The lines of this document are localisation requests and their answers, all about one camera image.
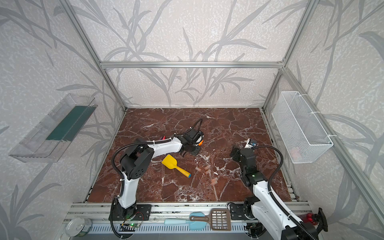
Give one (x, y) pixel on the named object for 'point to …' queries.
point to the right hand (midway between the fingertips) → (240, 143)
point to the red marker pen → (164, 137)
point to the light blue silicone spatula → (195, 225)
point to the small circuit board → (134, 225)
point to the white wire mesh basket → (303, 137)
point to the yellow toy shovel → (172, 163)
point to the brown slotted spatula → (220, 218)
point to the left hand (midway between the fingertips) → (198, 144)
